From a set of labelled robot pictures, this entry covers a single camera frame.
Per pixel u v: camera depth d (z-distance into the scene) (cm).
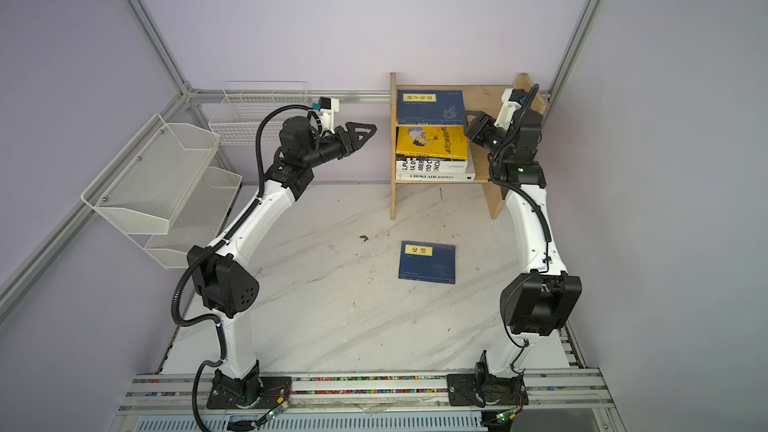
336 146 68
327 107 69
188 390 75
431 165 88
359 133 69
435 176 91
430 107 79
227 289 51
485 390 68
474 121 68
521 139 55
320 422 70
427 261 98
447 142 86
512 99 65
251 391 65
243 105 93
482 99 85
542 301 46
